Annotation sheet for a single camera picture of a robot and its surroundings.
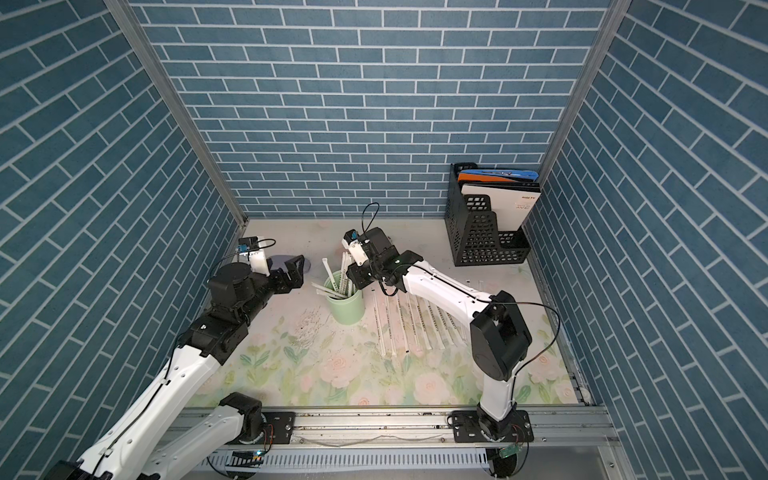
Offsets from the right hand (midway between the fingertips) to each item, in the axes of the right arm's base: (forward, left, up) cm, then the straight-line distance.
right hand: (354, 271), depth 84 cm
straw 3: (-6, -14, -17) cm, 23 cm away
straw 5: (-6, -26, -17) cm, 32 cm away
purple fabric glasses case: (-10, +13, +17) cm, 24 cm away
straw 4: (-5, -18, -18) cm, 25 cm away
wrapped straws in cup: (-2, +3, -7) cm, 8 cm away
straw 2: (-8, -11, -17) cm, 22 cm away
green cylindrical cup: (-7, +2, -10) cm, 13 cm away
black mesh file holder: (+16, -34, +2) cm, 38 cm away
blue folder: (+34, -52, +12) cm, 63 cm away
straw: (-4, -7, -16) cm, 18 cm away
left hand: (-5, +12, +11) cm, 17 cm away
